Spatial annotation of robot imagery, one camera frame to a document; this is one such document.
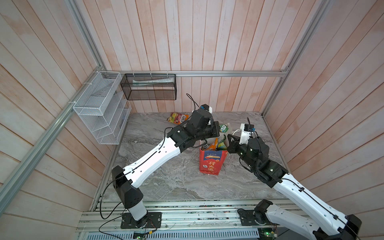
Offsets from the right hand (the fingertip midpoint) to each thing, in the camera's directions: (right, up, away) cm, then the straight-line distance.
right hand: (227, 135), depth 71 cm
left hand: (-4, +2, -4) cm, 6 cm away
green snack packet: (0, -6, +12) cm, 13 cm away
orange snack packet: (-5, -6, +10) cm, 13 cm away
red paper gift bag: (-8, -12, +4) cm, 15 cm away
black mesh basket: (-47, +33, +32) cm, 66 cm away
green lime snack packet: (-2, +3, -2) cm, 4 cm away
